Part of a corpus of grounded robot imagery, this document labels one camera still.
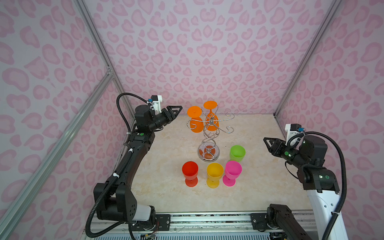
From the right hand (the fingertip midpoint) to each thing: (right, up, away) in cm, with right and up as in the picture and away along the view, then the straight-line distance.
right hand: (267, 138), depth 66 cm
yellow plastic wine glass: (-21, -19, +14) cm, 32 cm away
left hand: (-38, +15, +6) cm, 41 cm away
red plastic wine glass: (-34, -17, +10) cm, 40 cm away
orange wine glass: (-23, +8, +9) cm, 26 cm away
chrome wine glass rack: (-23, -10, +32) cm, 41 cm away
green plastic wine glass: (-8, -10, +19) cm, 23 cm away
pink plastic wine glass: (-12, -18, +15) cm, 26 cm away
